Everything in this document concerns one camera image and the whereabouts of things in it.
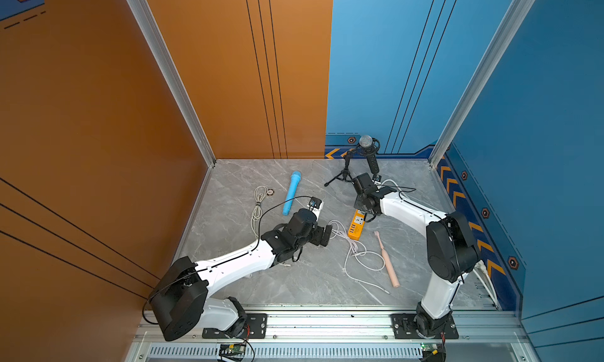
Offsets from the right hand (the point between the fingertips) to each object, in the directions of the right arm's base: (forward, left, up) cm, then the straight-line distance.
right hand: (363, 204), depth 96 cm
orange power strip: (-8, +3, -4) cm, 9 cm away
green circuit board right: (-49, -15, -8) cm, 51 cm away
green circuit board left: (-49, +45, -8) cm, 67 cm away
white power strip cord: (+16, -17, -4) cm, 24 cm away
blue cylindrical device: (+17, +29, -2) cm, 34 cm away
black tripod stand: (+15, +6, +2) cm, 17 cm away
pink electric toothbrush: (-23, -7, -5) cm, 24 cm away
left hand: (-12, +18, +8) cm, 23 cm away
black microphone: (+16, -2, +17) cm, 24 cm away
